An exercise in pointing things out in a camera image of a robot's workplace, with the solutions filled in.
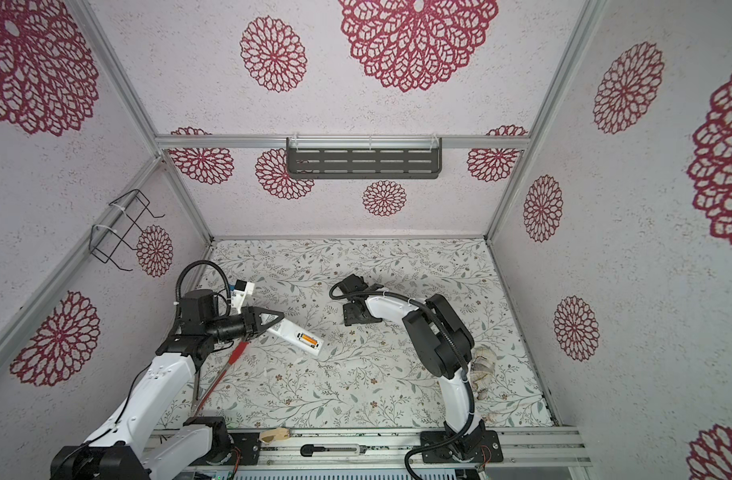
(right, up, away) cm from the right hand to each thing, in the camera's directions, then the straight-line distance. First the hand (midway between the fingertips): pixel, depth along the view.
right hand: (358, 312), depth 98 cm
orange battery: (-12, -4, -21) cm, 25 cm away
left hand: (-19, +1, -22) cm, 29 cm away
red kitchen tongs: (-42, -22, -19) cm, 51 cm away
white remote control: (-15, -3, -23) cm, 27 cm away
